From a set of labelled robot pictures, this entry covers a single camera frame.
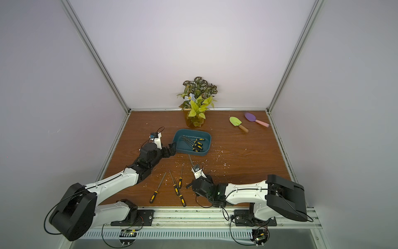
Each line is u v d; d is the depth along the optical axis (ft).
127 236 2.38
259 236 2.28
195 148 3.20
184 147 3.22
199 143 3.28
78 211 1.36
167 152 2.54
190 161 3.03
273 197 1.34
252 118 3.76
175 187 2.72
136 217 2.27
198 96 3.16
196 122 3.58
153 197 2.60
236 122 3.73
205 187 1.96
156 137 2.44
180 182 2.73
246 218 2.38
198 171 2.32
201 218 2.45
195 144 3.26
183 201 2.54
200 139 3.35
